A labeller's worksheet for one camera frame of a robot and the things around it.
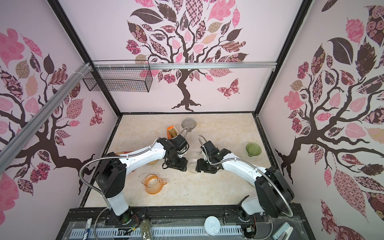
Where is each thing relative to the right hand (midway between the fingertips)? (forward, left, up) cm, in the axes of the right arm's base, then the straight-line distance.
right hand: (199, 168), depth 84 cm
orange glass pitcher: (-7, +27, -7) cm, 29 cm away
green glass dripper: (+15, -37, -5) cm, 40 cm away
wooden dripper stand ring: (-9, +18, +28) cm, 35 cm away
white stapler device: (-31, -38, -3) cm, 49 cm away
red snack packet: (+12, +49, -2) cm, 50 cm away
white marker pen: (-27, +54, -4) cm, 60 cm away
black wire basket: (+51, +51, +29) cm, 78 cm away
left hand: (-1, +11, 0) cm, 11 cm away
